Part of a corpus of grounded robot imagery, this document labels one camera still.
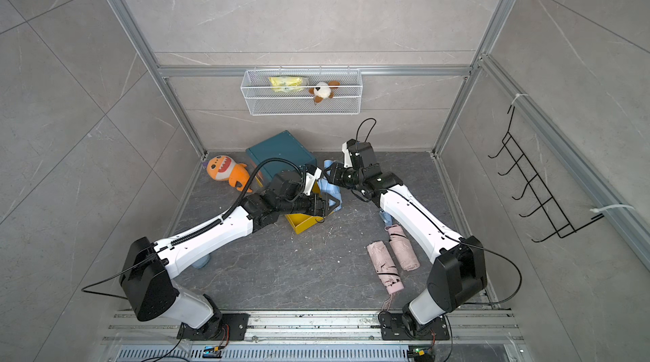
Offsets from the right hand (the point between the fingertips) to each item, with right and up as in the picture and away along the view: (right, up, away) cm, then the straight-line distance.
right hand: (329, 172), depth 80 cm
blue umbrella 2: (+21, -17, +12) cm, 30 cm away
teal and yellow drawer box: (-17, +10, +14) cm, 24 cm away
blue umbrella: (0, -4, -6) cm, 7 cm away
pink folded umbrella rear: (+28, -29, +5) cm, 40 cm away
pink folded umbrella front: (+18, -31, +1) cm, 36 cm away
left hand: (+1, -8, -5) cm, 9 cm away
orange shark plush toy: (-45, +2, +24) cm, 51 cm away
